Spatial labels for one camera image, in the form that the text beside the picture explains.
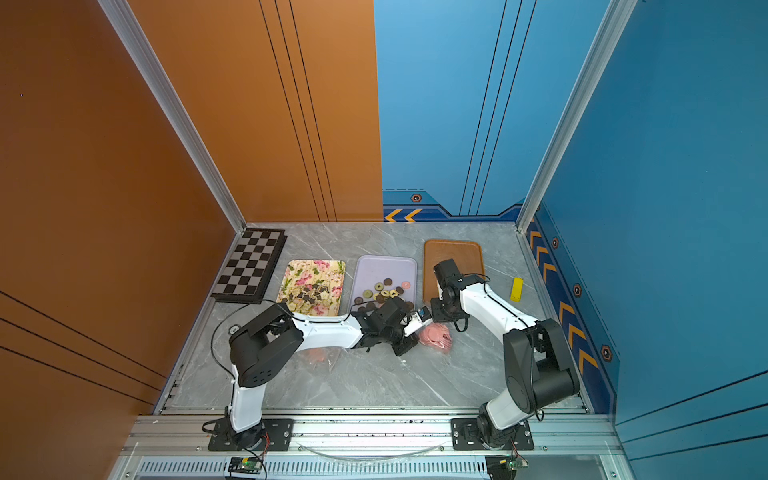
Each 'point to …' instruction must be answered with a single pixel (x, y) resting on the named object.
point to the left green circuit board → (245, 464)
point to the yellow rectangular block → (517, 289)
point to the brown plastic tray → (467, 255)
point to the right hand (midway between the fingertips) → (443, 314)
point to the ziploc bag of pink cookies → (437, 335)
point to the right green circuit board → (504, 467)
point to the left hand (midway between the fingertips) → (420, 334)
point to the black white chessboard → (248, 273)
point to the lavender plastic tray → (378, 273)
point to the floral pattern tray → (312, 287)
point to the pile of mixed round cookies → (382, 291)
